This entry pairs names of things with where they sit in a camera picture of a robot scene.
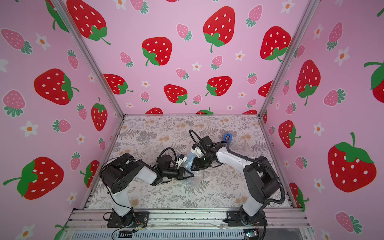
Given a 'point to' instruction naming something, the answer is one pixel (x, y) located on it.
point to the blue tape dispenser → (227, 138)
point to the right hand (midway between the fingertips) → (191, 170)
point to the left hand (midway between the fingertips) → (193, 177)
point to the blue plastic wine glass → (190, 159)
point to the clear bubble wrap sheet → (197, 178)
